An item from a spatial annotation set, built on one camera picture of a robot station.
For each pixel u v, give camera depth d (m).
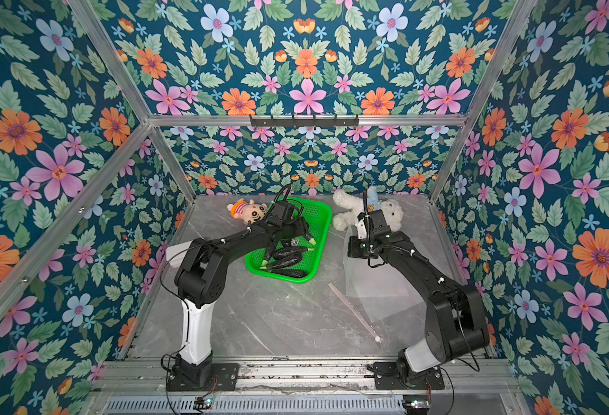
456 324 0.43
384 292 0.90
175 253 0.53
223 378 0.73
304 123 0.93
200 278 0.55
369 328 0.82
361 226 0.81
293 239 1.02
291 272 0.91
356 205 1.07
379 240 0.62
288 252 0.96
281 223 0.79
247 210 1.06
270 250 0.99
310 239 1.02
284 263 0.94
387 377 0.73
